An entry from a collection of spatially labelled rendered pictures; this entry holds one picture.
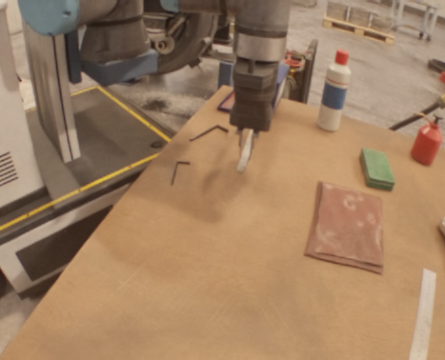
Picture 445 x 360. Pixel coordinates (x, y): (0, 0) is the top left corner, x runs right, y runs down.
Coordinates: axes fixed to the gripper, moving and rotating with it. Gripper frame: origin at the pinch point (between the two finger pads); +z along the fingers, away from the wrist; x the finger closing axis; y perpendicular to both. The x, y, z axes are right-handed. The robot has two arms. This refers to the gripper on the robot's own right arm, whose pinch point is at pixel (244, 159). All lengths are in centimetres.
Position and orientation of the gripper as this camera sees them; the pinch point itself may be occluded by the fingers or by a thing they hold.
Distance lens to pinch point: 64.9
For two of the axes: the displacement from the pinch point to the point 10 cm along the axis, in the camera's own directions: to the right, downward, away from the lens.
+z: -0.7, 7.8, 6.3
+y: 2.3, -6.0, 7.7
